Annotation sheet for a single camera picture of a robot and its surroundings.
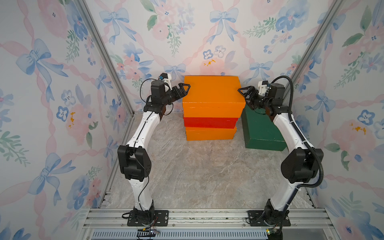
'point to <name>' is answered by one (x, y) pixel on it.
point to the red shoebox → (228, 123)
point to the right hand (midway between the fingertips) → (242, 92)
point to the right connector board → (274, 234)
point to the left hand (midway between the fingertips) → (187, 86)
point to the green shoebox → (260, 132)
